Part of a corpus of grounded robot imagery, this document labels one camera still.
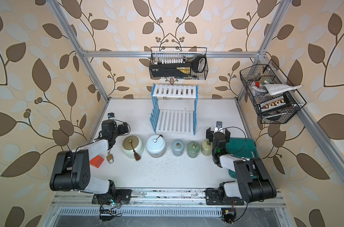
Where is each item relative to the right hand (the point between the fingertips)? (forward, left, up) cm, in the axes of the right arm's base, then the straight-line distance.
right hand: (218, 129), depth 90 cm
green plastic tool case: (-19, -5, +12) cm, 23 cm away
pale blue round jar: (-11, +40, +1) cm, 41 cm away
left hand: (+6, +65, +1) cm, 65 cm away
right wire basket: (+20, -21, +24) cm, 38 cm away
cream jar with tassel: (-11, +54, +1) cm, 55 cm away
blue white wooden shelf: (+13, +29, -8) cm, 33 cm away
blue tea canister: (-11, +27, -1) cm, 29 cm away
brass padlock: (-13, +70, -9) cm, 72 cm away
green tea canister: (-12, +18, -2) cm, 22 cm away
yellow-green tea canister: (-12, +9, -1) cm, 15 cm away
